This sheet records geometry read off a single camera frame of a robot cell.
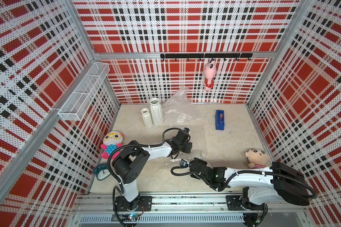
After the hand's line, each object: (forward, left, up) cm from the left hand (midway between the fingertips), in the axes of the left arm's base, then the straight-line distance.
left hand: (189, 145), depth 93 cm
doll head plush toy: (-12, -39, +4) cm, 41 cm away
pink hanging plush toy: (+36, -13, +32) cm, 50 cm away
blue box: (+16, -23, +1) cm, 28 cm away
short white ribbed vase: (+16, +29, +9) cm, 34 cm away
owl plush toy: (+2, +52, +3) cm, 52 cm away
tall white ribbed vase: (+18, +22, +13) cm, 32 cm away
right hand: (-12, -2, +3) cm, 13 cm away
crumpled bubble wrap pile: (+30, +6, +3) cm, 30 cm away
